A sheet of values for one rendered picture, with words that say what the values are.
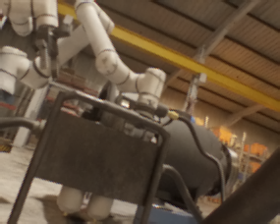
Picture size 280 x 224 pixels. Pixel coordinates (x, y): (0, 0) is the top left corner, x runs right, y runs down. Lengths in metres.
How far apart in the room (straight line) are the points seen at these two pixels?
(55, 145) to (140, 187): 0.29
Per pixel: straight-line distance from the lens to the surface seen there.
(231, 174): 1.83
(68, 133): 0.68
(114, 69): 0.89
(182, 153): 1.47
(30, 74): 1.65
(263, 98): 12.47
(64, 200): 0.71
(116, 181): 0.71
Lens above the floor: 0.39
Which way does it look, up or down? 13 degrees up
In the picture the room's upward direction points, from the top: 17 degrees clockwise
